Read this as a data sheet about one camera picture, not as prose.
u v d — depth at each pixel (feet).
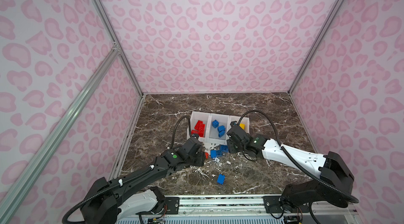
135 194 1.92
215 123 3.22
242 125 3.22
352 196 1.23
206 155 2.89
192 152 2.07
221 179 2.64
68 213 1.20
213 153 2.96
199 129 3.13
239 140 2.04
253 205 2.46
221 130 3.29
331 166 1.53
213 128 3.27
